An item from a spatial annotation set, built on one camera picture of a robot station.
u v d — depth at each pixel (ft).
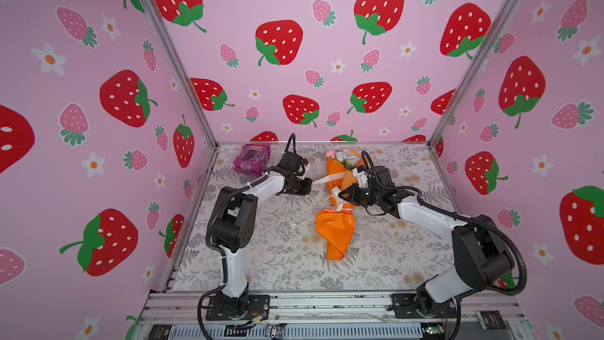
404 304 2.41
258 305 2.44
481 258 1.46
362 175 2.70
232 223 1.70
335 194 2.89
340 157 3.48
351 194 2.56
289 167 2.56
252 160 3.50
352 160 3.42
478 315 2.36
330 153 3.53
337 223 2.82
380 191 2.27
